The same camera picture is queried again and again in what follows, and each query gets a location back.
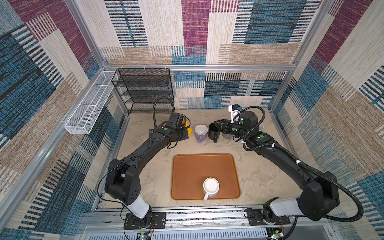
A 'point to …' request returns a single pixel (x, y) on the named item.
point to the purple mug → (201, 131)
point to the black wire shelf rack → (140, 87)
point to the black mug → (213, 132)
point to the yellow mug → (186, 124)
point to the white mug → (210, 187)
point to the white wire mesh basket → (82, 120)
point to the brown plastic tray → (190, 170)
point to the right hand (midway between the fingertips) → (216, 124)
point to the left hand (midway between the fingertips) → (186, 131)
